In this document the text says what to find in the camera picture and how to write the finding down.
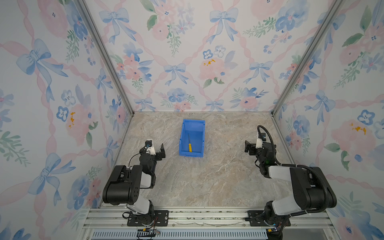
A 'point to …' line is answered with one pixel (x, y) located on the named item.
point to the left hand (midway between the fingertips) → (155, 143)
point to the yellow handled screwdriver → (190, 145)
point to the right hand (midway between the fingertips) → (254, 140)
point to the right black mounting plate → (258, 221)
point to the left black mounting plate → (155, 218)
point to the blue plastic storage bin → (194, 130)
